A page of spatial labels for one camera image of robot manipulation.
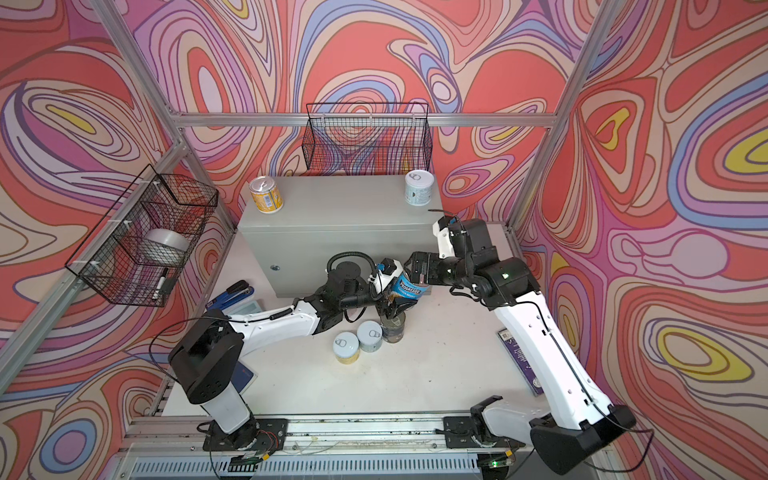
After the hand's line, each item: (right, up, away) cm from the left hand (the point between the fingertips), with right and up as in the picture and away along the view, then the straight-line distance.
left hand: (411, 287), depth 77 cm
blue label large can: (-2, +1, -6) cm, 6 cm away
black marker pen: (-63, +2, -4) cm, 63 cm away
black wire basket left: (-68, +10, -4) cm, 69 cm away
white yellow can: (-18, -17, +5) cm, 26 cm away
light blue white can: (-11, -15, +7) cm, 20 cm away
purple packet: (+32, -22, +7) cm, 40 cm away
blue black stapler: (-56, -4, +19) cm, 60 cm away
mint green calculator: (-50, -8, +16) cm, 53 cm away
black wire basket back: (-13, +47, +21) cm, 53 cm away
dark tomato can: (-5, -12, +5) cm, 14 cm away
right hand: (+2, +4, -8) cm, 9 cm away
